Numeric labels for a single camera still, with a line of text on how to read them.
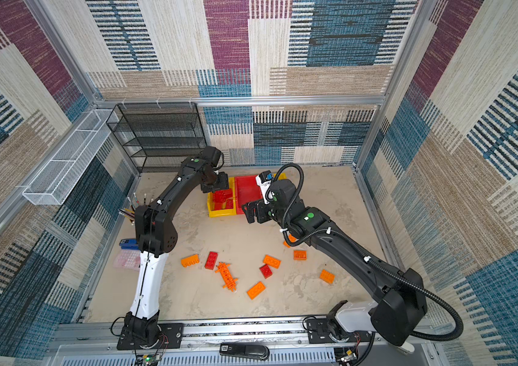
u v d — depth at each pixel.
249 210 0.67
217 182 0.88
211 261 0.89
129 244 0.91
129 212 0.89
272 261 0.89
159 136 1.08
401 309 0.39
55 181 0.71
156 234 0.60
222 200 1.04
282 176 0.64
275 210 0.63
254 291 0.83
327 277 0.84
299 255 0.89
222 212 0.99
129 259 0.89
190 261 0.87
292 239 0.56
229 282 0.84
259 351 0.65
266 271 0.85
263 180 0.66
